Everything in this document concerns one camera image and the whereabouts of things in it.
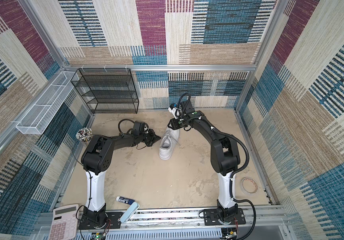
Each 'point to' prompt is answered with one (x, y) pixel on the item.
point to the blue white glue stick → (124, 200)
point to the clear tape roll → (248, 185)
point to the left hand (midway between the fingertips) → (162, 134)
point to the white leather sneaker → (168, 142)
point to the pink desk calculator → (64, 224)
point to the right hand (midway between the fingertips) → (170, 126)
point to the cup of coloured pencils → (84, 135)
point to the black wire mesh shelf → (107, 90)
